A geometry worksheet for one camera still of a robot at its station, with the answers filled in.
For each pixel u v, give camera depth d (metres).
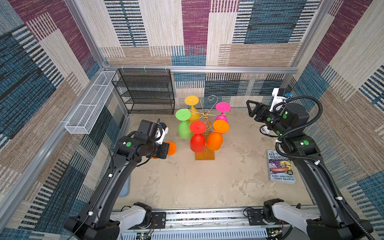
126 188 0.82
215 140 0.75
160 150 0.62
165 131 0.65
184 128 0.78
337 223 0.37
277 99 0.56
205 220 0.75
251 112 0.58
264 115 0.57
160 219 0.74
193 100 0.79
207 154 0.94
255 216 0.74
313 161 0.42
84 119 0.92
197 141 0.74
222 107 0.75
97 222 0.36
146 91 1.11
